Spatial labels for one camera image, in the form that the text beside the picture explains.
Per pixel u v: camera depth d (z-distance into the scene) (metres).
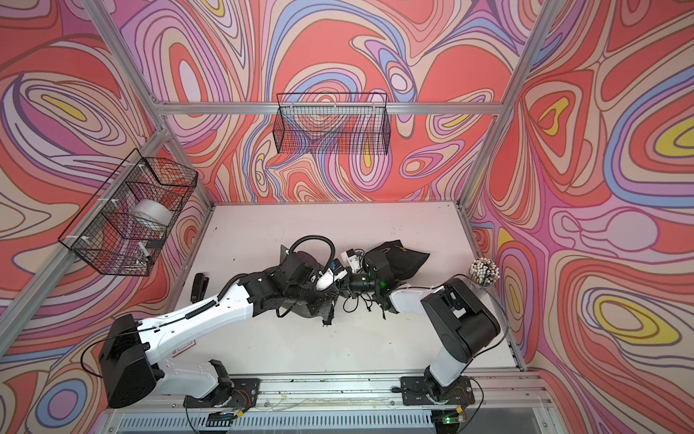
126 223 0.78
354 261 0.82
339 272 0.67
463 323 0.47
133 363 0.39
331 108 0.87
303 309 0.77
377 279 0.70
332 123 0.96
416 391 0.73
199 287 0.91
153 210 0.75
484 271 0.77
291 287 0.58
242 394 0.72
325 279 0.66
